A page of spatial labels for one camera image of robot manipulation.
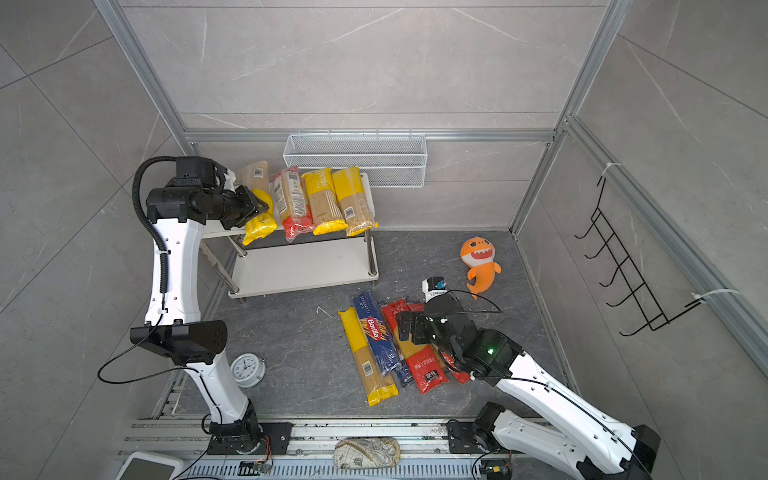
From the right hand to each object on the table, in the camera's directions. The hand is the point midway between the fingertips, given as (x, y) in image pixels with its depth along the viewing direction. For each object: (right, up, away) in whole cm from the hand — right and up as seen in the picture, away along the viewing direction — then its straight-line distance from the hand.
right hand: (411, 313), depth 72 cm
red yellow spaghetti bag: (+5, -15, +8) cm, 17 cm away
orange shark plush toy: (+25, +15, +29) cm, 41 cm away
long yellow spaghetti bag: (-9, -21, +7) cm, 24 cm away
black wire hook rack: (+49, +6, -9) cm, 50 cm away
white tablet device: (-61, -34, -6) cm, 70 cm away
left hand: (-38, +29, +2) cm, 47 cm away
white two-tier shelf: (-35, +12, +33) cm, 50 cm away
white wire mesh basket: (-4, +47, +28) cm, 55 cm away
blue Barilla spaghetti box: (-8, -10, +12) cm, 17 cm away
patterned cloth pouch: (-11, -32, -4) cm, 34 cm away
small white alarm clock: (-45, -17, +9) cm, 49 cm away
